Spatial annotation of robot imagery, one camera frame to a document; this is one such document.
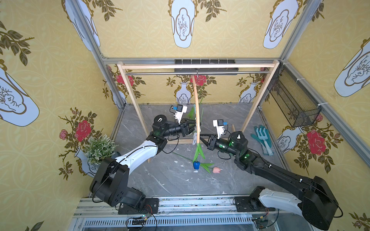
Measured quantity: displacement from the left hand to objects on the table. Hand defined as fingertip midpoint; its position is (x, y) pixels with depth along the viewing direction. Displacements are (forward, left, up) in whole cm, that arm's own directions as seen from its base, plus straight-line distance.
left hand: (201, 125), depth 70 cm
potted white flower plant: (-4, +53, -12) cm, 55 cm away
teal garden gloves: (+6, -44, -28) cm, 53 cm away
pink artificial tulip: (-9, -4, -29) cm, 30 cm away
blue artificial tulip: (-14, +3, -13) cm, 19 cm away
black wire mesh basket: (+14, -58, -2) cm, 60 cm away
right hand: (-6, +2, -4) cm, 7 cm away
